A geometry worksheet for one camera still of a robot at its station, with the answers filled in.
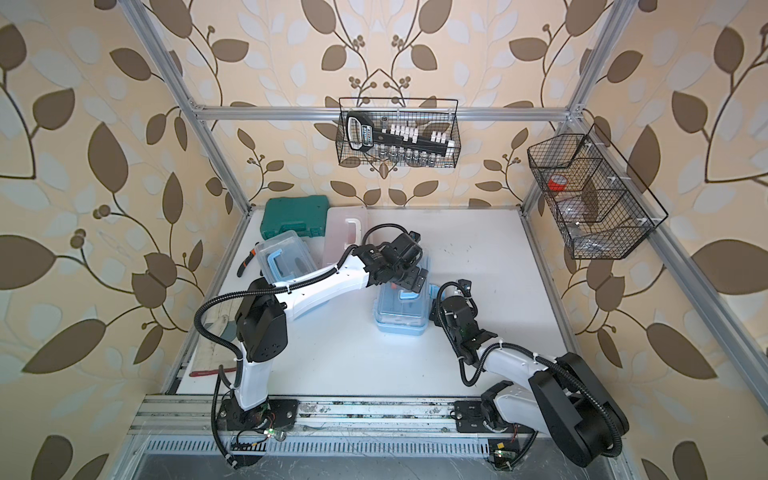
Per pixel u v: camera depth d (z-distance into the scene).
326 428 0.74
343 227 1.00
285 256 0.93
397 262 0.65
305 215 1.12
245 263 1.04
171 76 0.83
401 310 0.82
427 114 0.91
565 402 0.42
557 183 0.81
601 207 0.74
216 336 0.50
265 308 0.55
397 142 0.85
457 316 0.65
